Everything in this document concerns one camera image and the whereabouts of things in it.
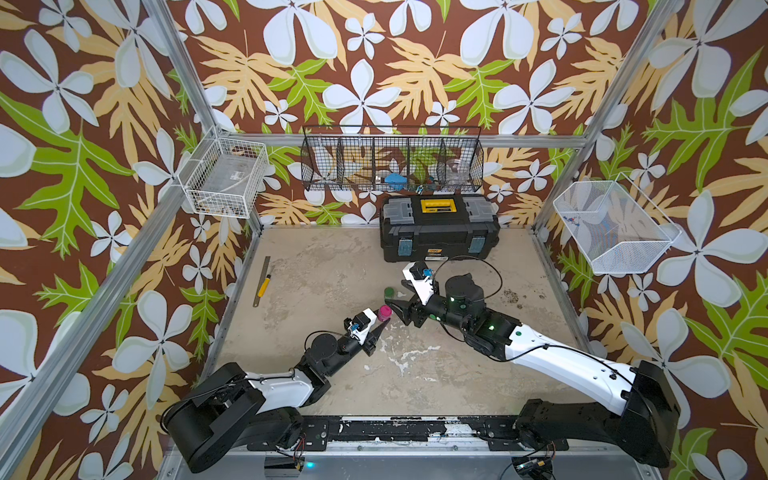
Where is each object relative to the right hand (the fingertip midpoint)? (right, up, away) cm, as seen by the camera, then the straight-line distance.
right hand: (393, 290), depth 72 cm
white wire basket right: (+63, +16, +10) cm, 66 cm away
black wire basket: (+1, +42, +28) cm, 50 cm away
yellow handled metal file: (-44, -1, +31) cm, 54 cm away
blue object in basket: (+2, +33, +24) cm, 41 cm away
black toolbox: (+16, +18, +25) cm, 35 cm away
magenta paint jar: (-2, -6, +1) cm, 6 cm away
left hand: (-3, -6, +6) cm, 9 cm away
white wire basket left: (-49, +32, +14) cm, 60 cm away
